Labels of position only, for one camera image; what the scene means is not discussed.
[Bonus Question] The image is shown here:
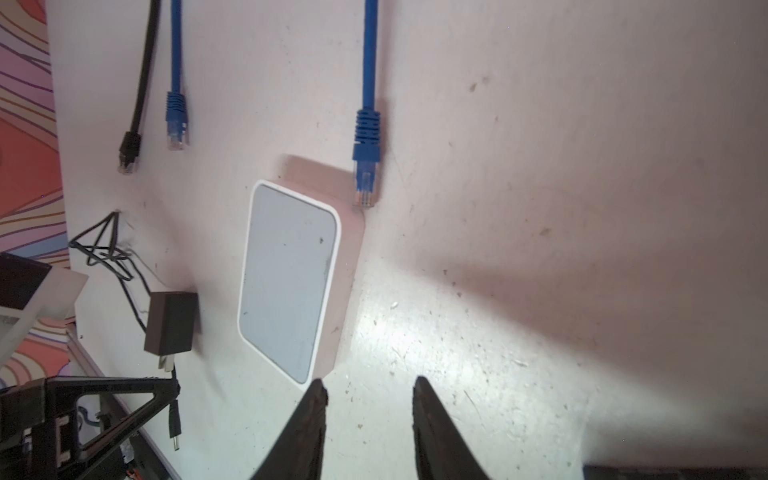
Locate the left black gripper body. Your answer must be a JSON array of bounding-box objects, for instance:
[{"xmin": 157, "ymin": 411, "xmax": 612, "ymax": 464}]
[{"xmin": 1, "ymin": 376, "xmax": 180, "ymax": 479}]

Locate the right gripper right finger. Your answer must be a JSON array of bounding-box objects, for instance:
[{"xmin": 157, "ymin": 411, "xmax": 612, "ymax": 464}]
[{"xmin": 412, "ymin": 376, "xmax": 488, "ymax": 480}]

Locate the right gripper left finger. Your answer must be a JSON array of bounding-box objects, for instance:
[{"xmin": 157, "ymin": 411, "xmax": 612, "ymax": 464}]
[{"xmin": 251, "ymin": 379, "xmax": 328, "ymax": 480}]

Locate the blue ethernet cable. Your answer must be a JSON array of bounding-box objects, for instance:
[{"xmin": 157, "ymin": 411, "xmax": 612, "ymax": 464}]
[{"xmin": 164, "ymin": 0, "xmax": 383, "ymax": 210}]

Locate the left black power adapter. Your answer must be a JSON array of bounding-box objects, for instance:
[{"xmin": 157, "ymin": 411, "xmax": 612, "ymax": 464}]
[{"xmin": 68, "ymin": 209, "xmax": 200, "ymax": 452}]

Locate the white small network switch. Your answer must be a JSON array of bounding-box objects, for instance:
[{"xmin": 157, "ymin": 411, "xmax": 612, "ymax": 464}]
[{"xmin": 237, "ymin": 180, "xmax": 365, "ymax": 388}]

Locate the left black ethernet cable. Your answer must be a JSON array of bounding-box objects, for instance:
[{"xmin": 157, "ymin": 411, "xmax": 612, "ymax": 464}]
[{"xmin": 117, "ymin": 0, "xmax": 163, "ymax": 176}]

